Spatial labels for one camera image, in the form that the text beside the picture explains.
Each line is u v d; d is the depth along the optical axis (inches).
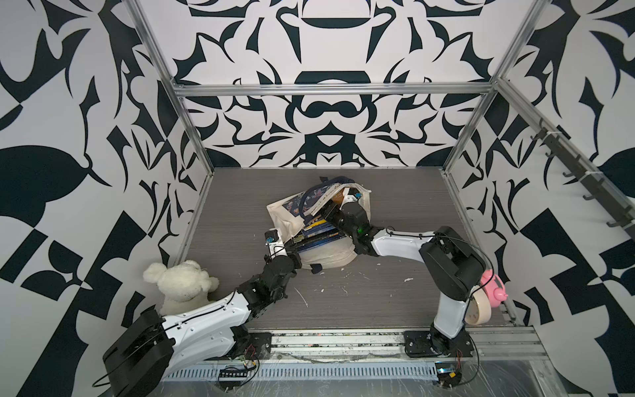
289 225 31.9
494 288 29.8
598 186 21.6
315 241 36.0
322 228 35.7
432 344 26.5
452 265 19.5
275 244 27.2
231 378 28.6
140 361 16.0
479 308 28.1
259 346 29.2
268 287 24.0
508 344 30.0
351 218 27.5
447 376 28.0
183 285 26.1
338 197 32.1
